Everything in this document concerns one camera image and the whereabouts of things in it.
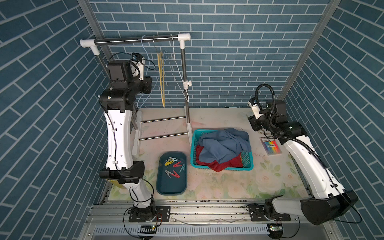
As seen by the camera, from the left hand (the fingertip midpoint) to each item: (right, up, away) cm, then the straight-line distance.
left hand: (151, 76), depth 66 cm
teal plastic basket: (+49, -40, +19) cm, 66 cm away
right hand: (+50, -17, +9) cm, 54 cm away
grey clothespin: (+3, -51, +21) cm, 55 cm away
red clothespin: (+8, -46, +24) cm, 52 cm away
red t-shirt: (+41, -43, +17) cm, 62 cm away
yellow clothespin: (+4, -44, +25) cm, 51 cm away
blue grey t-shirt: (+33, -33, +10) cm, 47 cm away
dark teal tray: (+7, -56, +15) cm, 58 cm away
